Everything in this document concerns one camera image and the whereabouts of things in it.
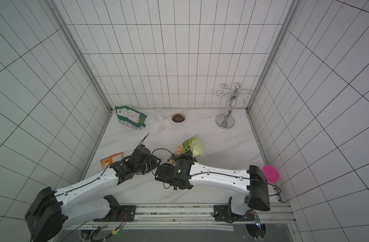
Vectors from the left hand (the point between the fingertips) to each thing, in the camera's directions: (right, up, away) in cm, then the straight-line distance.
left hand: (157, 164), depth 82 cm
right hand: (+16, +10, -11) cm, 22 cm away
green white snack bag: (-23, +26, +19) cm, 39 cm away
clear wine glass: (-2, +27, +16) cm, 32 cm away
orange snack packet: (-27, +2, +10) cm, 29 cm away
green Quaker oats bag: (+20, +13, -15) cm, 28 cm away
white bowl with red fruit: (+10, +26, +24) cm, 37 cm away
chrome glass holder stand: (+45, +24, +28) cm, 58 cm away
